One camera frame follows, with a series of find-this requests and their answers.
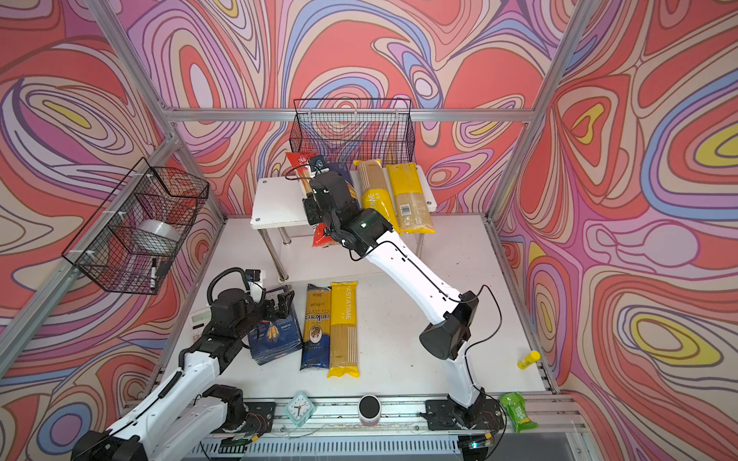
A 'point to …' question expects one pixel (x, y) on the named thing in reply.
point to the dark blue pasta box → (277, 336)
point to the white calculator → (200, 319)
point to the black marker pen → (153, 280)
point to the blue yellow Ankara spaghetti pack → (316, 334)
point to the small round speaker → (369, 409)
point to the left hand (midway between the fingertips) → (282, 292)
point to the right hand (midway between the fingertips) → (318, 200)
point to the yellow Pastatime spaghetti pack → (344, 330)
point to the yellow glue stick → (530, 358)
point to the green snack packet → (515, 405)
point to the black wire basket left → (132, 243)
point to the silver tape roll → (157, 232)
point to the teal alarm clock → (300, 408)
